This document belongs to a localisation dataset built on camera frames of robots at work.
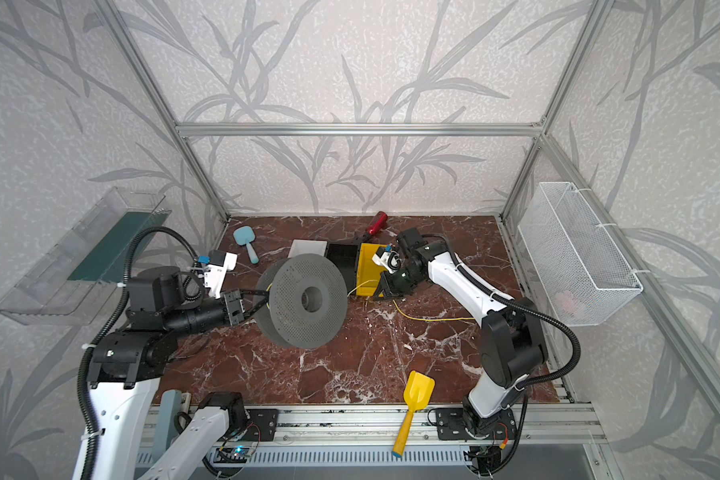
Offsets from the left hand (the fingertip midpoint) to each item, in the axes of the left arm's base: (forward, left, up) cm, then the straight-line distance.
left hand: (272, 288), depth 60 cm
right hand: (+11, -21, -19) cm, 31 cm away
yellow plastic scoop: (-12, -33, -33) cm, 48 cm away
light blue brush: (+43, +31, -37) cm, 65 cm away
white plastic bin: (+33, +6, -29) cm, 44 cm away
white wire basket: (+5, -64, +1) cm, 64 cm away
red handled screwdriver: (+47, -20, -33) cm, 61 cm away
